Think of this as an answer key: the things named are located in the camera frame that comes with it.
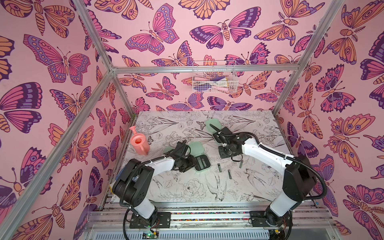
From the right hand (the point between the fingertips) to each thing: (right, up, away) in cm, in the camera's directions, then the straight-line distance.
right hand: (224, 151), depth 87 cm
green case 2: (-2, +18, +26) cm, 32 cm away
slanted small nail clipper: (-2, -11, +5) cm, 12 cm away
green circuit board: (-40, -38, -15) cm, 57 cm away
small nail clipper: (+12, -9, +5) cm, 15 cm away
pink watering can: (-51, +5, +2) cm, 51 cm away
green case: (-12, -6, +6) cm, 15 cm away
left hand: (-16, -8, +4) cm, 18 cm away
